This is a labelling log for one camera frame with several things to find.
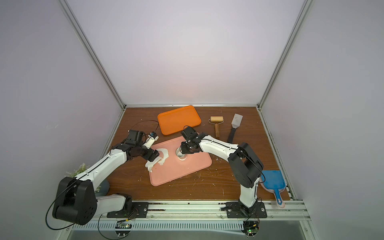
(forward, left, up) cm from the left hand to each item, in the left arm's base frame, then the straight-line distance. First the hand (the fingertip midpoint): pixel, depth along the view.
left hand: (154, 148), depth 88 cm
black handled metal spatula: (+27, -55, -7) cm, 62 cm away
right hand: (+2, -18, 0) cm, 18 cm away
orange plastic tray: (+28, -8, -7) cm, 30 cm away
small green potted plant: (-16, +32, +8) cm, 36 cm away
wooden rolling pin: (+28, -40, -6) cm, 49 cm away
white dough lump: (-8, +2, -4) cm, 9 cm away
